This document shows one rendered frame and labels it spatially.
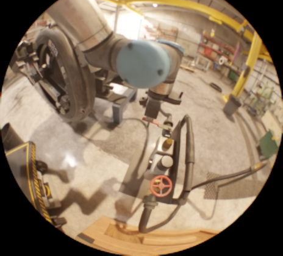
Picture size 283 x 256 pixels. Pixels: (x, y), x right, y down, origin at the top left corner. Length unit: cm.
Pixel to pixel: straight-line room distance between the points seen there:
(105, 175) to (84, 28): 84
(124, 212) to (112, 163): 43
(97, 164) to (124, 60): 81
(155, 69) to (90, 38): 14
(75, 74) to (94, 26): 28
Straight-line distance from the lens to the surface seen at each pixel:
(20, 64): 37
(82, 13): 20
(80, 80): 46
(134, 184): 81
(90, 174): 87
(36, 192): 74
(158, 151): 40
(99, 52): 23
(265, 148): 275
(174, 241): 65
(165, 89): 31
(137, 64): 16
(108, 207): 83
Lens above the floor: 81
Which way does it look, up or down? 44 degrees down
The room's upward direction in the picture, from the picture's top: 11 degrees clockwise
